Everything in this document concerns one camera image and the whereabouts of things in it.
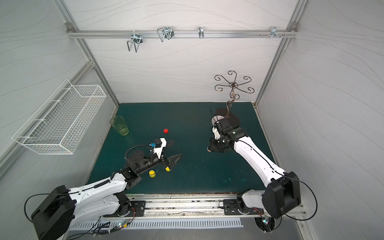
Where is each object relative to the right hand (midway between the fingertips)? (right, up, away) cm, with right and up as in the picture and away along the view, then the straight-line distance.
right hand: (211, 147), depth 81 cm
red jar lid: (-29, +7, +24) cm, 38 cm away
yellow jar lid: (-25, -14, +5) cm, 29 cm away
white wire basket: (-72, +13, -12) cm, 74 cm away
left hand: (-17, +1, -9) cm, 19 cm away
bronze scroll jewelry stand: (+16, +31, +13) cm, 37 cm away
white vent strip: (-47, -35, -10) cm, 59 cm away
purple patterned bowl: (+6, +15, +25) cm, 30 cm away
